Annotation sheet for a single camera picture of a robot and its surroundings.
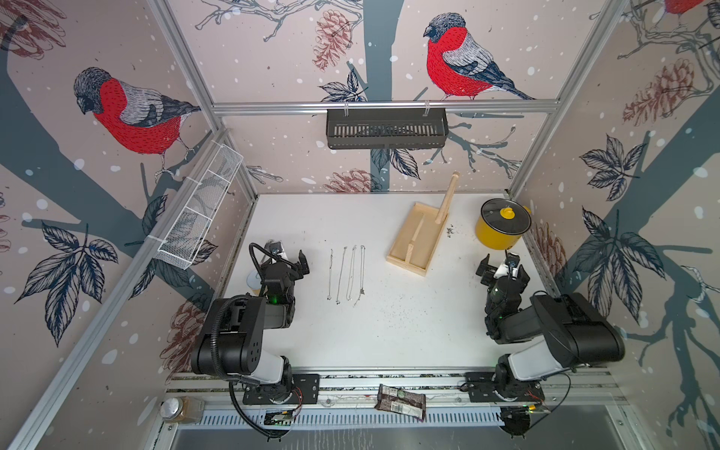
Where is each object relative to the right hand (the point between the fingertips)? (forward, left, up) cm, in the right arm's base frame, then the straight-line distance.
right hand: (505, 257), depth 88 cm
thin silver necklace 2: (-12, +54, -11) cm, 56 cm away
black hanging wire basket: (+44, +39, +19) cm, 62 cm away
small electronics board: (-44, +66, -12) cm, 80 cm away
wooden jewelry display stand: (+4, +28, +2) cm, 28 cm away
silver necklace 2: (-1, +47, -11) cm, 48 cm away
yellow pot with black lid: (+13, -2, +1) cm, 14 cm away
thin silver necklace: (-11, +57, -10) cm, 59 cm away
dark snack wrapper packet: (-39, +34, -9) cm, 53 cm away
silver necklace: (+4, +50, -10) cm, 52 cm away
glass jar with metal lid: (-44, +86, -1) cm, 96 cm away
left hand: (+1, +70, 0) cm, 70 cm away
